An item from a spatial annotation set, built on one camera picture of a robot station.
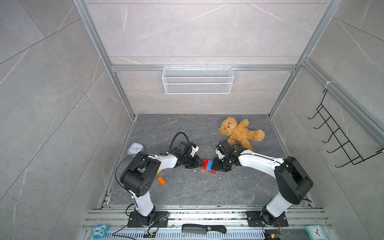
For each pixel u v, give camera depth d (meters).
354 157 0.58
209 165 0.88
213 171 0.88
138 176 0.48
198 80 1.01
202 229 0.71
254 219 0.73
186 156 0.78
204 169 0.89
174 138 0.78
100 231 0.69
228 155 0.71
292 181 0.45
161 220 0.72
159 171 0.90
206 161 0.90
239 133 1.00
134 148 0.98
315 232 0.69
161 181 0.84
